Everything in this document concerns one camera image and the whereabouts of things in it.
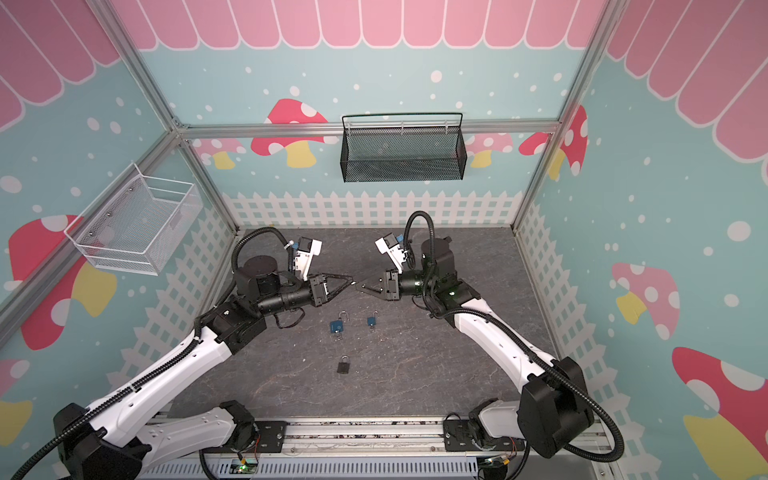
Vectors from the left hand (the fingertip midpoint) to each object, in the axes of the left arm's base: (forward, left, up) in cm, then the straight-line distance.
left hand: (352, 287), depth 66 cm
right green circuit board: (-30, -34, -32) cm, 55 cm away
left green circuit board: (-31, +28, -33) cm, 53 cm away
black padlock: (-7, +5, -31) cm, 32 cm away
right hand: (0, -2, 0) cm, 2 cm away
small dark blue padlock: (+7, -2, -30) cm, 31 cm away
